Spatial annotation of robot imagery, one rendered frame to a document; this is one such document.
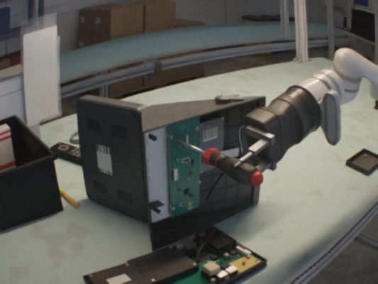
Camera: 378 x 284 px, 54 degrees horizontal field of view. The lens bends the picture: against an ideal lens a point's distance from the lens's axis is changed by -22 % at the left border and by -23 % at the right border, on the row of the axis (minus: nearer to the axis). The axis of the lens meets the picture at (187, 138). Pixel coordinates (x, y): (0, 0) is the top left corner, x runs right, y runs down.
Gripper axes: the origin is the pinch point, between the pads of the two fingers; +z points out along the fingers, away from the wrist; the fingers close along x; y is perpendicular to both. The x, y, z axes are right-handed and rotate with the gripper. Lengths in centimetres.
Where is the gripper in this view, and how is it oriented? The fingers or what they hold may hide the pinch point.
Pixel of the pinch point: (236, 175)
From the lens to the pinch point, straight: 56.7
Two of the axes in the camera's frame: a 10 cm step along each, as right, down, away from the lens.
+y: -6.3, -3.0, 7.2
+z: -7.6, 4.6, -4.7
